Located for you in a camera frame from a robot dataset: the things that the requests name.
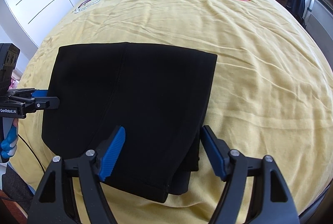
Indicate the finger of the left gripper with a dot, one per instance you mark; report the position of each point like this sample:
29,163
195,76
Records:
38,103
28,93

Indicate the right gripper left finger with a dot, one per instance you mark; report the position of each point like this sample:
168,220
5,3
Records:
55,199

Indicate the black pants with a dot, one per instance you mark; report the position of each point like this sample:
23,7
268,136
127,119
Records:
158,93

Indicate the blue gloved left hand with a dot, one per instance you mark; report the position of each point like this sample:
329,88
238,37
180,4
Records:
9,143

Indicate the black bag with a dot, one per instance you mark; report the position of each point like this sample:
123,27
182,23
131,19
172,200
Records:
296,8

